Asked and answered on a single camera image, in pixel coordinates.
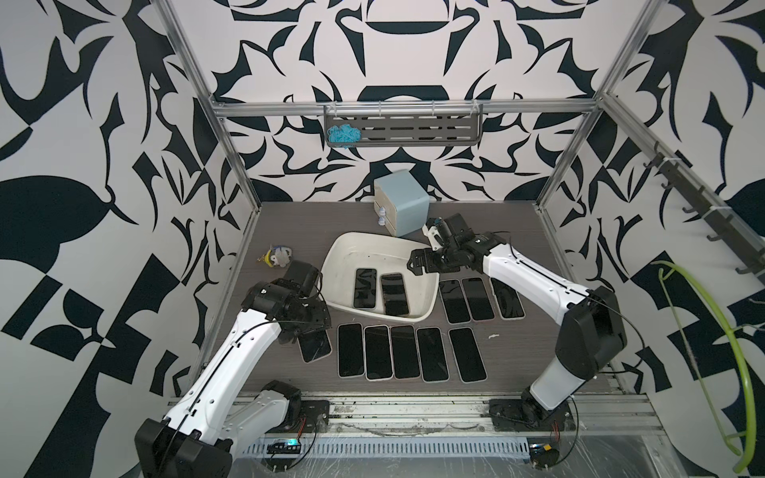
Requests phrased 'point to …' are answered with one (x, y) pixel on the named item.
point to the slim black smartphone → (466, 355)
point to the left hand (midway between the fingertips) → (308, 320)
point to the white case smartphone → (378, 353)
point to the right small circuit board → (543, 455)
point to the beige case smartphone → (314, 345)
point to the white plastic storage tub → (368, 275)
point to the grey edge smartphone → (351, 360)
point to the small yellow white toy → (277, 256)
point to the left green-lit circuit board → (287, 446)
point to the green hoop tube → (748, 454)
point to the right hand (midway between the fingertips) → (417, 259)
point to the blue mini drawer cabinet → (404, 206)
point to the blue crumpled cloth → (344, 135)
